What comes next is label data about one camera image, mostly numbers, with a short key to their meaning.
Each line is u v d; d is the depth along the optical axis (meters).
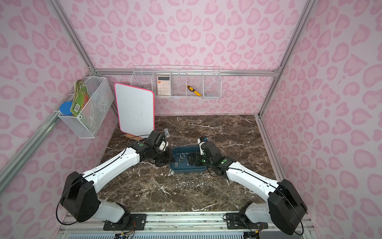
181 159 0.95
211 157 0.62
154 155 0.67
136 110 1.26
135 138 1.04
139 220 0.73
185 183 0.85
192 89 0.98
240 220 0.65
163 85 0.95
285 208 0.40
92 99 0.77
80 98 0.71
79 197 0.41
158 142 0.67
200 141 0.75
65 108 0.64
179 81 1.01
